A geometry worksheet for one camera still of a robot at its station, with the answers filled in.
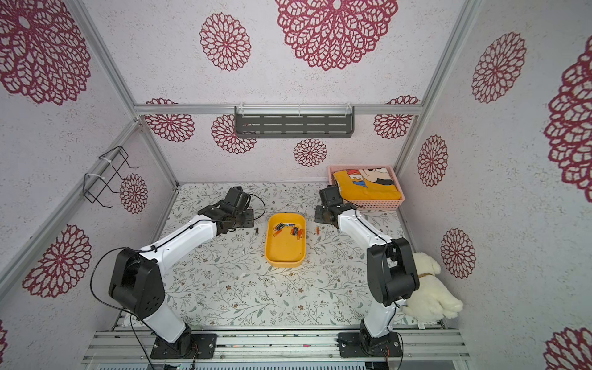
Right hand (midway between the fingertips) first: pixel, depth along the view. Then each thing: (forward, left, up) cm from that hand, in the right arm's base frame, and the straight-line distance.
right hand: (321, 211), depth 94 cm
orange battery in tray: (-3, +19, -11) cm, 22 cm away
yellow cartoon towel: (+21, -23, -5) cm, 31 cm away
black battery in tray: (0, +18, -11) cm, 21 cm away
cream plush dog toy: (-34, -34, -2) cm, 48 cm away
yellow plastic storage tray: (-6, +15, -13) cm, 20 cm away
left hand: (-6, +30, +3) cm, 30 cm away
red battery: (-1, +1, -12) cm, 12 cm away
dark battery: (-2, +28, -12) cm, 31 cm away
